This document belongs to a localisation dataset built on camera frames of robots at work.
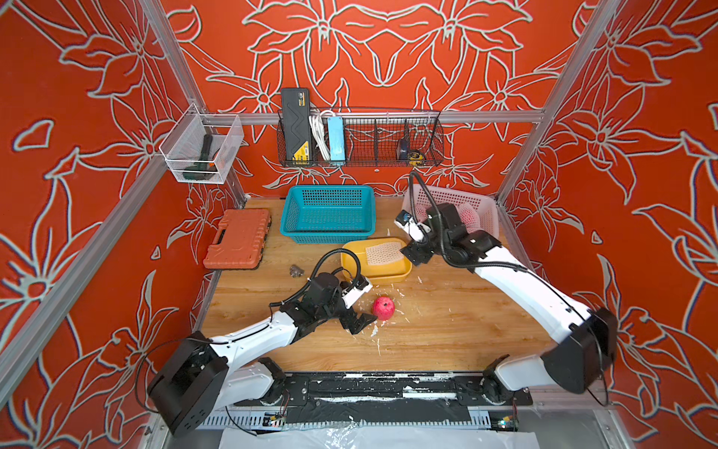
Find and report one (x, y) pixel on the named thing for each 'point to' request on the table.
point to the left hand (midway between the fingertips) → (367, 302)
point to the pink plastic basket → (476, 212)
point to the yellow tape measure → (415, 158)
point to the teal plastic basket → (329, 214)
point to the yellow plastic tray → (353, 261)
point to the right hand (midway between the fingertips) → (405, 236)
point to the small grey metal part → (295, 271)
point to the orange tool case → (240, 241)
